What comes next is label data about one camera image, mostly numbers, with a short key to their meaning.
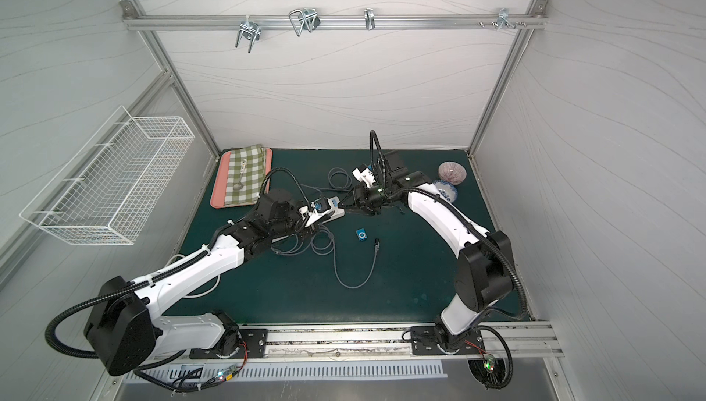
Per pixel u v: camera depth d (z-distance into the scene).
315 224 0.69
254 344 0.74
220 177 1.11
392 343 0.75
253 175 1.11
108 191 0.68
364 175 0.77
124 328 0.39
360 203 0.69
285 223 0.66
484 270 0.44
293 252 0.88
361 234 0.93
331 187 1.10
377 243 0.91
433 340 0.73
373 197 0.70
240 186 1.08
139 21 0.78
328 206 0.67
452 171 1.10
